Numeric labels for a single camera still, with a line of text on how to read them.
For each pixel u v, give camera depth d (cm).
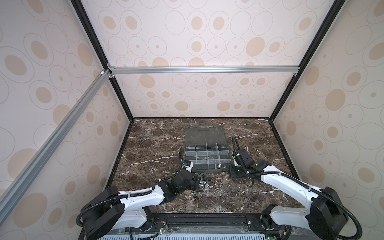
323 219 40
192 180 64
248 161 65
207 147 108
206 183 86
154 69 178
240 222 75
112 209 41
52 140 55
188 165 74
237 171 73
